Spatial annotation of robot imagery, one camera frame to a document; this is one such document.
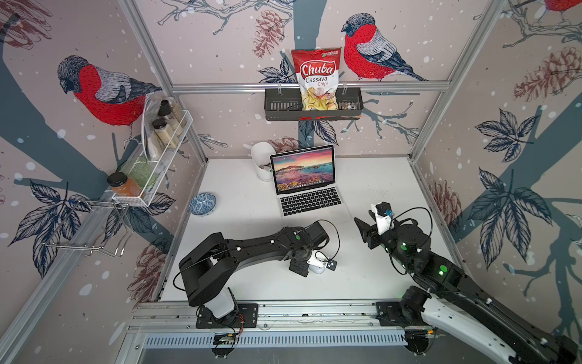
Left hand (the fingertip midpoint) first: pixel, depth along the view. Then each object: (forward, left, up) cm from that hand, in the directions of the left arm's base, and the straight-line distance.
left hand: (312, 248), depth 84 cm
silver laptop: (+32, +2, 0) cm, 32 cm away
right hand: (+4, -16, +19) cm, 25 cm away
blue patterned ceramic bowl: (+22, +49, -3) cm, 54 cm away
